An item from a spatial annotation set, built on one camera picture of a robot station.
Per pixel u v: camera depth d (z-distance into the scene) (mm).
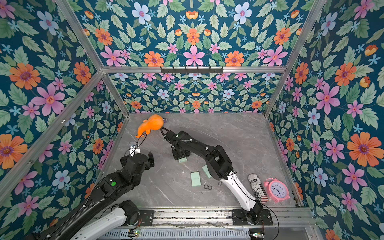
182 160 887
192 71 930
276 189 803
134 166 524
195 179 845
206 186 841
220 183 849
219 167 596
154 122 1049
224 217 750
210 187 840
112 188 488
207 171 881
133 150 615
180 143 686
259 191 797
